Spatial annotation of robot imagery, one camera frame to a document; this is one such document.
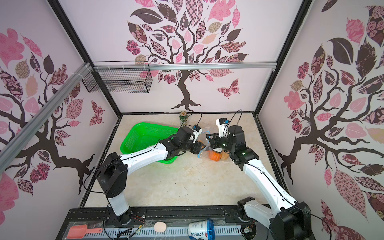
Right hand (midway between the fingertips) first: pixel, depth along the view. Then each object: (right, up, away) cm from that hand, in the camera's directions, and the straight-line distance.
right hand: (207, 133), depth 75 cm
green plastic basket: (-45, -3, +31) cm, 55 cm away
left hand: (-3, -8, +9) cm, 12 cm away
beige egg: (-23, -45, -5) cm, 51 cm away
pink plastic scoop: (-62, -46, -7) cm, 77 cm away
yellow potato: (+11, -14, +14) cm, 23 cm away
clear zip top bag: (-2, -10, +2) cm, 11 cm away
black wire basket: (-57, +36, +19) cm, 70 cm away
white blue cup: (-3, -41, -12) cm, 43 cm away
